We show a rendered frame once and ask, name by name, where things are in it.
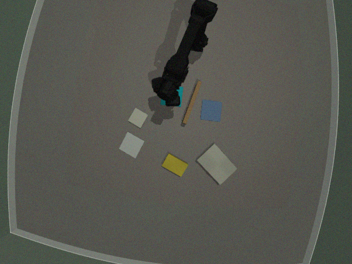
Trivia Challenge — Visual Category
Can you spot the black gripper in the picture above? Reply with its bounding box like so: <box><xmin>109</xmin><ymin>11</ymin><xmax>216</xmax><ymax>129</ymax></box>
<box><xmin>165</xmin><ymin>85</ymin><xmax>180</xmax><ymax>106</ymax></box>

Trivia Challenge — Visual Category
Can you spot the brown rectangular block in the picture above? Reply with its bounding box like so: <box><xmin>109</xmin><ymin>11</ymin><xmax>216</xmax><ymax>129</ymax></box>
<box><xmin>182</xmin><ymin>81</ymin><xmax>202</xmax><ymax>124</ymax></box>

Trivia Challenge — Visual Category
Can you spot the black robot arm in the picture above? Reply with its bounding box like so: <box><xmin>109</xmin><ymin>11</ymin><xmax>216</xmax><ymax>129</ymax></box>
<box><xmin>151</xmin><ymin>0</ymin><xmax>218</xmax><ymax>102</ymax></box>

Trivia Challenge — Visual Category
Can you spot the yellow rectangular block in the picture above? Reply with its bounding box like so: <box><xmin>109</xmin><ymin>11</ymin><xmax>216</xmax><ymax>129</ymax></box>
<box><xmin>162</xmin><ymin>153</ymin><xmax>188</xmax><ymax>176</ymax></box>

